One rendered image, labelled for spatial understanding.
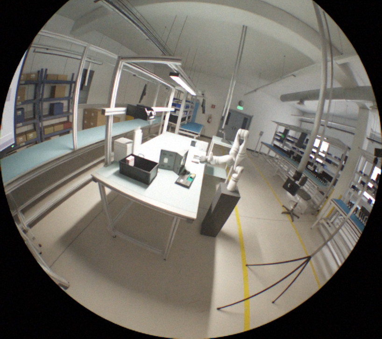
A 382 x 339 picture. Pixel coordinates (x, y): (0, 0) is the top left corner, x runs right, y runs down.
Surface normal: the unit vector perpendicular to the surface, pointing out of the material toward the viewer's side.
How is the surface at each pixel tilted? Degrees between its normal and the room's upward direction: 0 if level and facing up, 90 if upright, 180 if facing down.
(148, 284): 0
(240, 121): 90
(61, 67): 90
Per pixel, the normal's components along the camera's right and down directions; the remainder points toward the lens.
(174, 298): 0.24, -0.92
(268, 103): -0.15, 0.28
